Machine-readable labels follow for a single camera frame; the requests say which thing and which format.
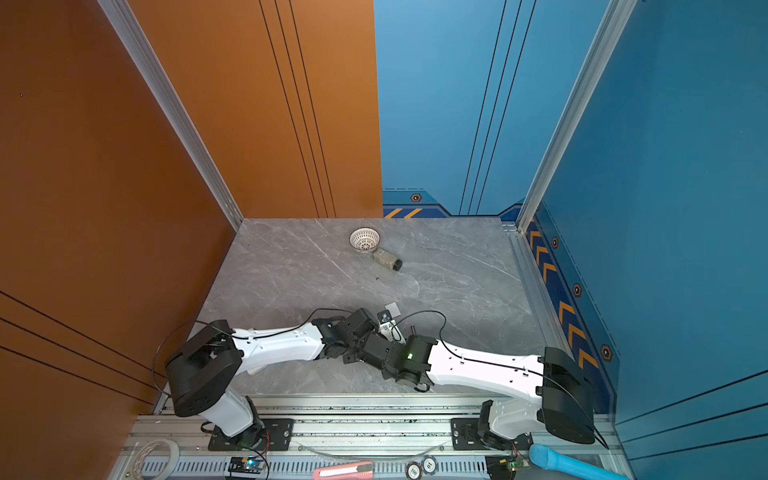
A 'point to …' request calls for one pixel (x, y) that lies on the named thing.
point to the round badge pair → (429, 465)
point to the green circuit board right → (501, 467)
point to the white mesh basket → (364, 238)
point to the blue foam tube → (549, 458)
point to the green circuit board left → (246, 464)
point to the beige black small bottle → (387, 260)
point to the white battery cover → (393, 309)
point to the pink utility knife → (359, 470)
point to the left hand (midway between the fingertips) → (364, 337)
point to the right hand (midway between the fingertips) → (390, 355)
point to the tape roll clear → (174, 452)
